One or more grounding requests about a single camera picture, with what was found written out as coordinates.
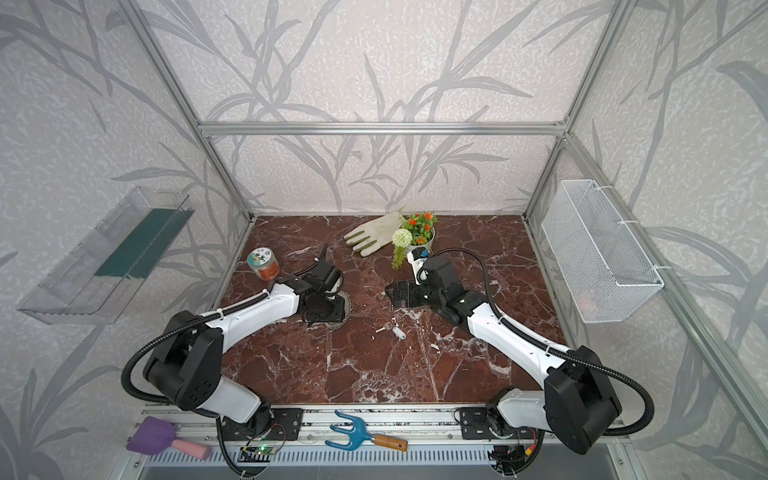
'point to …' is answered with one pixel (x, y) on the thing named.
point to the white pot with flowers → (417, 231)
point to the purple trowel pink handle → (156, 434)
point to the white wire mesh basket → (601, 267)
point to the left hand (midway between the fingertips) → (344, 306)
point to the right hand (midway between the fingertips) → (399, 278)
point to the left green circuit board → (266, 449)
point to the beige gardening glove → (375, 233)
